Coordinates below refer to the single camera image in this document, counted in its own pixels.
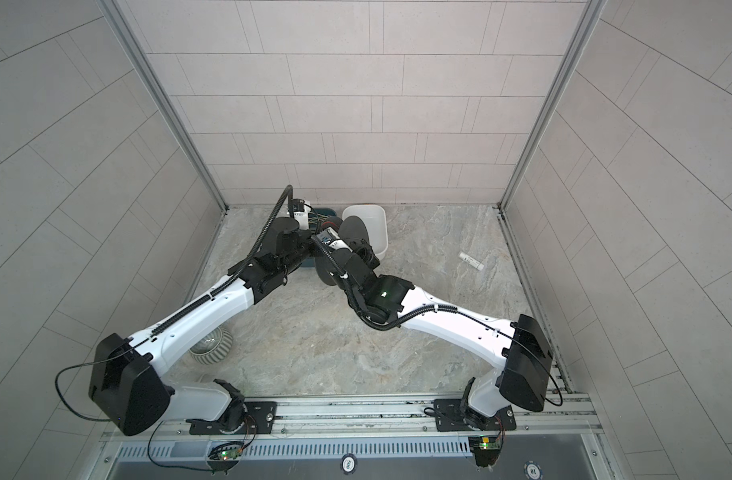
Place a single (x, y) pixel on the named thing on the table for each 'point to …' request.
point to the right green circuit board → (486, 449)
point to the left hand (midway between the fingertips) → (336, 225)
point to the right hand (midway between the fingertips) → (349, 246)
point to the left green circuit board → (230, 453)
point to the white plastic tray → (375, 220)
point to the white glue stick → (471, 261)
